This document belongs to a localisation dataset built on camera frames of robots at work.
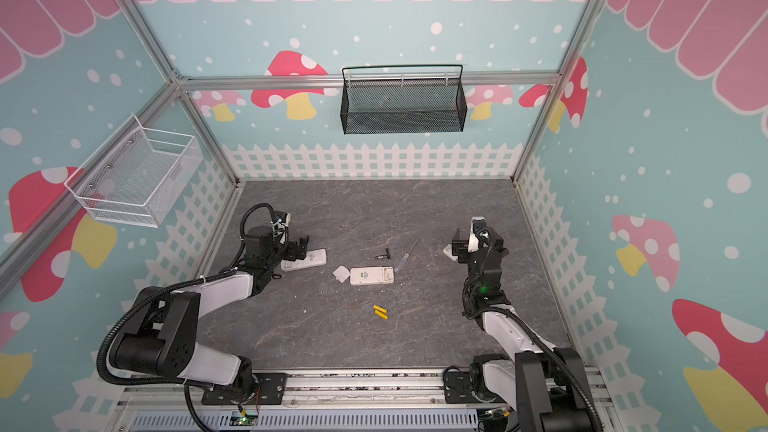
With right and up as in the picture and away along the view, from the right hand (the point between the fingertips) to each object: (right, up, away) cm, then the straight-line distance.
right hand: (474, 228), depth 84 cm
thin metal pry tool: (-19, -11, +14) cm, 26 cm away
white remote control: (-49, -11, +13) cm, 52 cm away
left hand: (-55, -4, +10) cm, 56 cm away
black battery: (-27, -10, +14) cm, 33 cm away
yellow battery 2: (-27, -25, +2) cm, 37 cm away
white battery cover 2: (-4, -9, +15) cm, 18 cm away
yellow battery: (-27, -24, +3) cm, 36 cm away
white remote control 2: (-28, -16, +10) cm, 34 cm away
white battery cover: (-40, -15, +10) cm, 44 cm away
